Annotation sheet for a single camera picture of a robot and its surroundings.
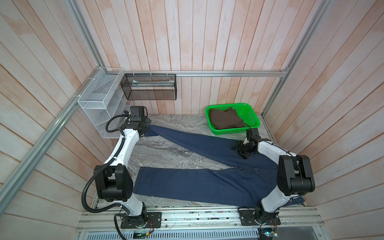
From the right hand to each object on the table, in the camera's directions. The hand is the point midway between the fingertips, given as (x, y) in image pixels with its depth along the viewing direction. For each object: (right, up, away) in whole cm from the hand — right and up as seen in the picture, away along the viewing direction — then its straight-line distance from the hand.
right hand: (234, 149), depth 96 cm
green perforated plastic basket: (+14, +28, +21) cm, 38 cm away
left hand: (-54, +16, -8) cm, 57 cm away
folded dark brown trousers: (-1, +20, +12) cm, 23 cm away
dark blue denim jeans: (+5, -18, -11) cm, 21 cm away
